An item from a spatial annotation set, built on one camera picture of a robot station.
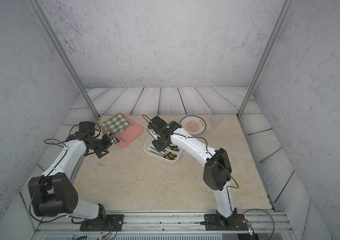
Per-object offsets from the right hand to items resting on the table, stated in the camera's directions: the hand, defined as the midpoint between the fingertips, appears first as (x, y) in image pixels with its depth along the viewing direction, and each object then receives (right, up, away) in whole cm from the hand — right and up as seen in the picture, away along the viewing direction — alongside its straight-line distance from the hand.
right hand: (159, 145), depth 84 cm
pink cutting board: (-26, +5, +31) cm, 40 cm away
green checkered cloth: (-36, +12, +31) cm, 49 cm away
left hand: (-25, +1, +2) cm, 25 cm away
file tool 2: (+9, -4, +15) cm, 18 cm away
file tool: (-4, +7, -8) cm, 11 cm away
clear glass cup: (+39, +15, +27) cm, 50 cm away
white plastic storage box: (+6, -8, +12) cm, 16 cm away
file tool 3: (+6, -7, +14) cm, 16 cm away
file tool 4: (+1, -8, +12) cm, 14 cm away
